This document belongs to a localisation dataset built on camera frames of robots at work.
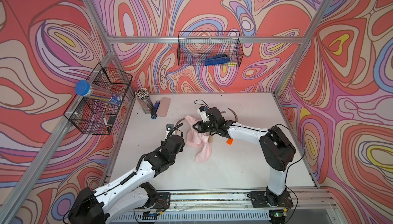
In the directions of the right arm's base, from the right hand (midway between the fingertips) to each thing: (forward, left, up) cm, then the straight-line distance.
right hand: (194, 129), depth 89 cm
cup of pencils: (+21, +32, +10) cm, 40 cm away
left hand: (-7, +9, +4) cm, 12 cm away
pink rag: (-6, 0, +1) cm, 7 cm away
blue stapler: (+20, +28, -4) cm, 34 cm away
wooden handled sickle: (-2, -10, -7) cm, 12 cm away
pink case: (+23, +22, -5) cm, 32 cm away
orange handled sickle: (-4, -22, -8) cm, 23 cm away
